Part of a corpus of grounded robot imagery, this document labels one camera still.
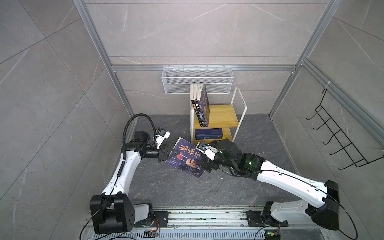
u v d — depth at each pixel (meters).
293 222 0.73
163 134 0.66
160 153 0.64
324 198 0.40
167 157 0.67
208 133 0.99
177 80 1.00
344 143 0.67
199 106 0.75
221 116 0.93
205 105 0.86
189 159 0.73
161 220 0.73
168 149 0.67
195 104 0.74
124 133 0.55
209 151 0.59
